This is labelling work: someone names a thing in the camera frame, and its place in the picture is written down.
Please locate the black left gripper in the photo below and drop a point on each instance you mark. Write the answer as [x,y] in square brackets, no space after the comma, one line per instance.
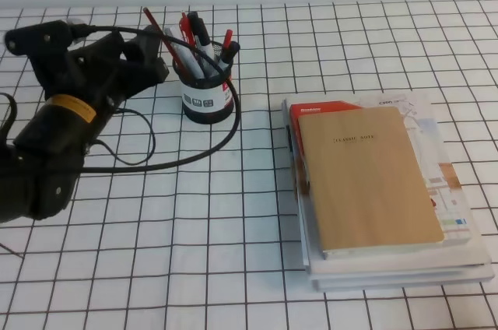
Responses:
[91,78]

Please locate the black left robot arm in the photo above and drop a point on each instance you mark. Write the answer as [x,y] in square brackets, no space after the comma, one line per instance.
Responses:
[40,166]

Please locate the white grey pen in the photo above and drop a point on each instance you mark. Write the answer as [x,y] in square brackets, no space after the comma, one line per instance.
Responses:
[188,60]

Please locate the red white pen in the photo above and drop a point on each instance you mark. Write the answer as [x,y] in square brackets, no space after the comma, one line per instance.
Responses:
[186,30]

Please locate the black mesh pen holder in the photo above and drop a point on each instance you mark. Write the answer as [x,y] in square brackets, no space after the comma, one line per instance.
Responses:
[209,100]

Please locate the red capped pen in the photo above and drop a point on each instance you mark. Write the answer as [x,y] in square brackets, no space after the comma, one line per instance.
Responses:
[226,52]

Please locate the red pencil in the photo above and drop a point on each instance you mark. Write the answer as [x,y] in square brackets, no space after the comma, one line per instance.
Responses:
[168,44]

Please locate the black marker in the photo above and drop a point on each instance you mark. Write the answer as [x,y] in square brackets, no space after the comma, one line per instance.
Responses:
[202,42]

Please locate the red cover book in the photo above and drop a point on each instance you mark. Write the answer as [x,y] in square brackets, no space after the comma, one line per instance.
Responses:
[298,110]

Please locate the tan classic notebook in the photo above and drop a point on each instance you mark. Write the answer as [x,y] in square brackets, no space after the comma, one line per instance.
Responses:
[365,183]

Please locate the illustrated white magazine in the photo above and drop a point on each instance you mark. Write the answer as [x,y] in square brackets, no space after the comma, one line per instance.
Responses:
[439,159]

